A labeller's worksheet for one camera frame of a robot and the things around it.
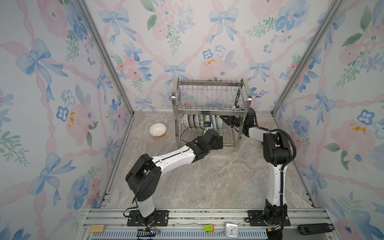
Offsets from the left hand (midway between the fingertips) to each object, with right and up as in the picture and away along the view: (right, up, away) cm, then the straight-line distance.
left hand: (216, 137), depth 85 cm
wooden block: (-58, -42, -14) cm, 73 cm away
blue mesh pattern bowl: (-4, +12, +16) cm, 20 cm away
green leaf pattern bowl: (-8, +10, +15) cm, 20 cm away
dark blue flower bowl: (-15, +10, +16) cm, 24 cm away
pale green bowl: (+4, +10, +15) cm, 18 cm away
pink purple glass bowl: (-11, +11, +16) cm, 22 cm away
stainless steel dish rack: (-8, +23, +28) cm, 37 cm away
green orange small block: (-6, -41, -16) cm, 44 cm away
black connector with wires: (-34, -44, -14) cm, 57 cm away
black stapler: (+41, -41, -16) cm, 60 cm away
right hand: (+4, +13, +15) cm, 21 cm away
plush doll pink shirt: (+24, -3, -19) cm, 31 cm away
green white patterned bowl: (-19, +10, +16) cm, 26 cm away
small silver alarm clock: (+5, -42, -15) cm, 45 cm away
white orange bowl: (-39, +4, +22) cm, 45 cm away
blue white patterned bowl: (0, +10, +15) cm, 18 cm away
